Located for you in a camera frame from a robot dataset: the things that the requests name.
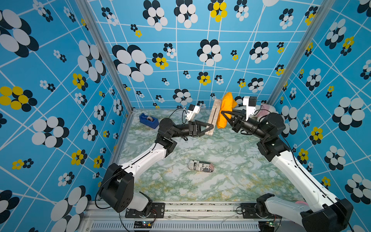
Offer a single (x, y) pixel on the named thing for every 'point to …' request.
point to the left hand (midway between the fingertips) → (213, 130)
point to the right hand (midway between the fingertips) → (224, 111)
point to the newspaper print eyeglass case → (201, 166)
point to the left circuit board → (142, 224)
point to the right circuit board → (266, 226)
